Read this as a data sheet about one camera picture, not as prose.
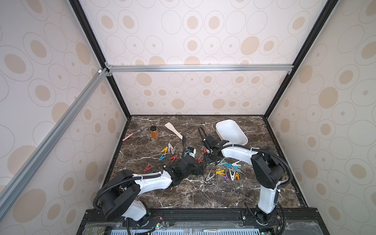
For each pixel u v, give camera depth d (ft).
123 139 3.46
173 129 3.69
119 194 1.40
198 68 2.93
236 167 2.95
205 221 2.42
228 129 3.70
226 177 2.87
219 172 2.93
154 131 3.27
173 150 3.25
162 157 3.13
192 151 2.50
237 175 2.87
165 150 3.25
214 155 2.34
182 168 2.13
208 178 2.86
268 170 1.63
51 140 1.77
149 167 3.01
